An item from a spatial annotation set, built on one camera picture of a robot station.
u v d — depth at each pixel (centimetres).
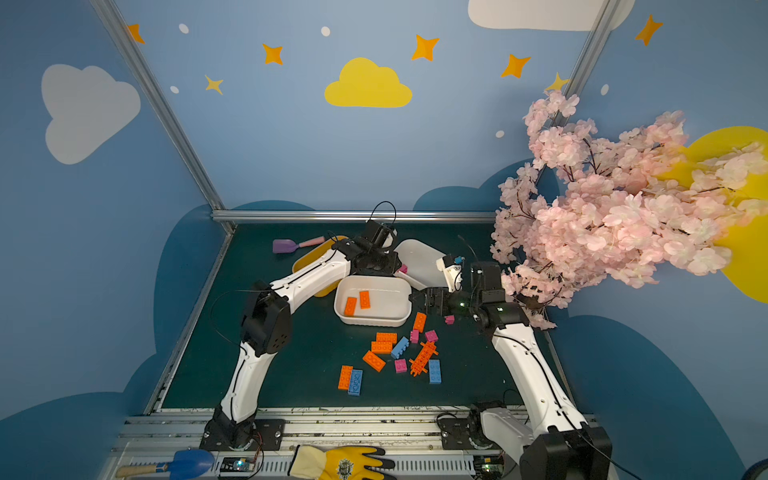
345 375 84
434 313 68
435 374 84
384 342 90
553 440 41
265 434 74
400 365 85
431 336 91
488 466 72
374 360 86
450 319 94
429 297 67
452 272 70
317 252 107
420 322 95
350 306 98
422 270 109
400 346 88
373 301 100
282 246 112
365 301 99
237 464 71
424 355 87
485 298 60
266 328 57
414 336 90
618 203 47
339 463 69
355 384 86
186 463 70
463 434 75
